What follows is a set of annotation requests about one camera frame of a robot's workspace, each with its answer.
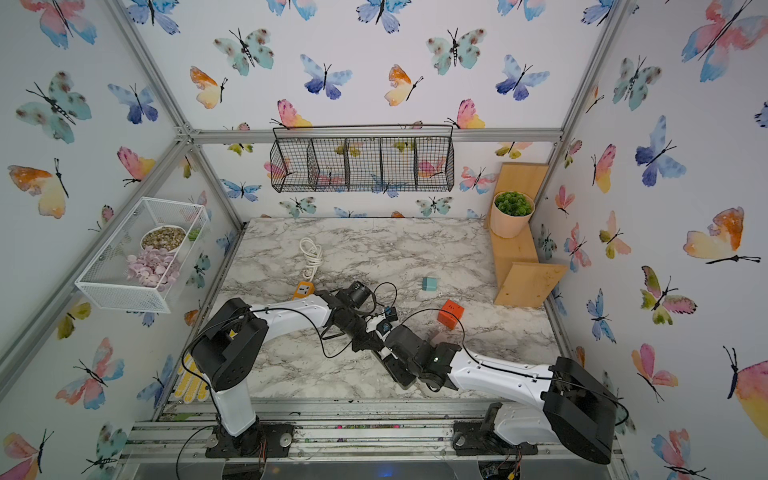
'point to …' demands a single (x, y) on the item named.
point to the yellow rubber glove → (193, 383)
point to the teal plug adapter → (429, 284)
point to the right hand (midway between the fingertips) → (393, 353)
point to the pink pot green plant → (510, 212)
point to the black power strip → (404, 376)
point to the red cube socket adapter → (447, 317)
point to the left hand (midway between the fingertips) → (381, 346)
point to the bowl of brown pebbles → (166, 237)
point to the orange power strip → (303, 289)
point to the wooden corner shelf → (519, 278)
